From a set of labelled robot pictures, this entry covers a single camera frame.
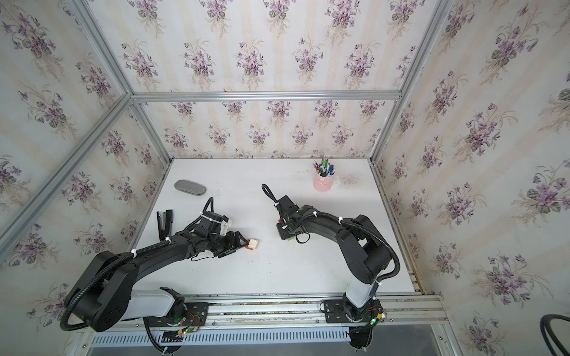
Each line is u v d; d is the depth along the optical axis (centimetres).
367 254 46
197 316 72
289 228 69
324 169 103
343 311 66
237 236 80
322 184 101
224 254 79
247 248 86
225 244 76
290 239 82
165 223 93
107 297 41
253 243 86
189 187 104
